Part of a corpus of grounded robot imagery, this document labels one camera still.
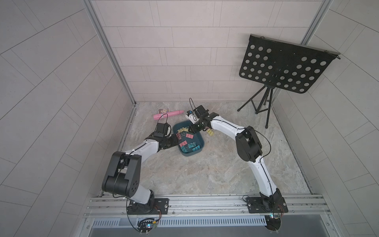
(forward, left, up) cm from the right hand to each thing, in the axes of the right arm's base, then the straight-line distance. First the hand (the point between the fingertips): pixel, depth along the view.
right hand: (190, 128), depth 98 cm
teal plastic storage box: (-10, +1, -2) cm, 10 cm away
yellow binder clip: (-3, -13, -1) cm, 13 cm away
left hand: (-8, +7, +1) cm, 10 cm away
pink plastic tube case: (+12, +22, +1) cm, 25 cm away
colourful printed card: (+18, +19, +1) cm, 26 cm away
